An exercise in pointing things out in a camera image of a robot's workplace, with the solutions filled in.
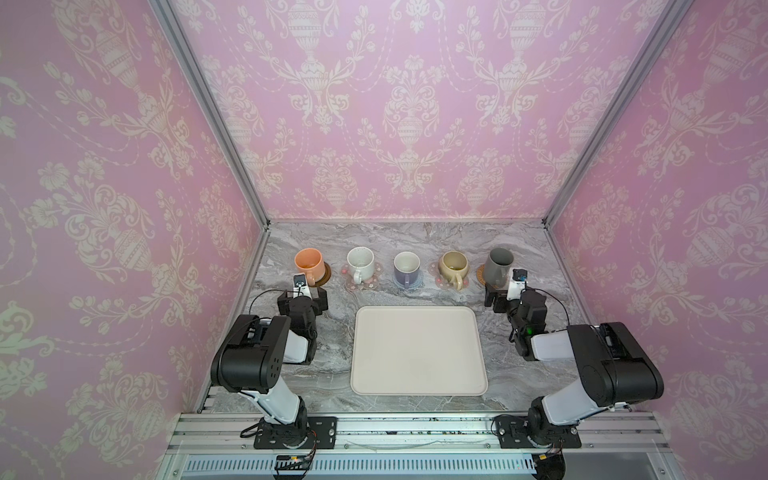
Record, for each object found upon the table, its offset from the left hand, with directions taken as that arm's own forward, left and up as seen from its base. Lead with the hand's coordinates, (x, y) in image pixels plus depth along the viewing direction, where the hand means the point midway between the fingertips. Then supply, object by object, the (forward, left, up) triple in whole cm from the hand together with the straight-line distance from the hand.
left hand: (303, 288), depth 94 cm
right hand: (+2, -63, +2) cm, 63 cm away
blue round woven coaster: (+6, -35, -7) cm, 37 cm away
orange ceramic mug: (+12, +1, -2) cm, 12 cm away
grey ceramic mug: (+6, -62, +1) cm, 62 cm away
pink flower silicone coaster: (+7, -20, -6) cm, 22 cm away
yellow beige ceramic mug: (+12, -49, -2) cm, 50 cm away
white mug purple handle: (+12, -33, -4) cm, 35 cm away
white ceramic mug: (+13, -17, -3) cm, 21 cm away
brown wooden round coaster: (+8, -5, -6) cm, 11 cm away
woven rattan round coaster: (+11, -59, -6) cm, 60 cm away
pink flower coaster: (+13, -43, -6) cm, 45 cm away
